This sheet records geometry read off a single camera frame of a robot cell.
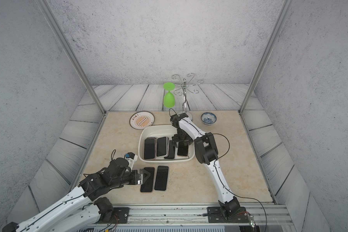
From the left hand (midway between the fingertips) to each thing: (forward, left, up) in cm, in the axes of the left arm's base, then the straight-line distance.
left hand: (146, 176), depth 74 cm
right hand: (+26, -20, -12) cm, 35 cm away
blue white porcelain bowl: (+49, -41, -11) cm, 65 cm away
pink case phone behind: (+21, +2, -8) cm, 23 cm away
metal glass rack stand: (+51, -21, +19) cm, 58 cm away
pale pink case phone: (+24, -20, -14) cm, 35 cm away
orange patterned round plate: (+50, +13, -11) cm, 53 cm away
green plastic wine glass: (+47, -11, +11) cm, 50 cm away
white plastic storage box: (+37, 0, -10) cm, 38 cm away
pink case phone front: (+22, -6, -8) cm, 24 cm away
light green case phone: (+3, -6, -12) cm, 14 cm away
